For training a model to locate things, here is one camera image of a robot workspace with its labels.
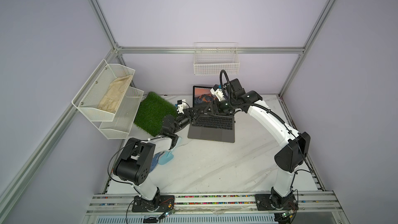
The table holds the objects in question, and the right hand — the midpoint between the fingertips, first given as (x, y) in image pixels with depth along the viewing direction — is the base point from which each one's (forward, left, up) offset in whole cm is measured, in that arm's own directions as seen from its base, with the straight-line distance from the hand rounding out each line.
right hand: (209, 113), depth 79 cm
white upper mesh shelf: (+7, +56, +6) cm, 57 cm away
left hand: (+1, +3, +2) cm, 3 cm away
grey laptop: (+7, 0, -23) cm, 24 cm away
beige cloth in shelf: (+10, +50, +6) cm, 51 cm away
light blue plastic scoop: (-12, +25, -24) cm, 37 cm away
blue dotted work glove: (-15, +31, -23) cm, 42 cm away
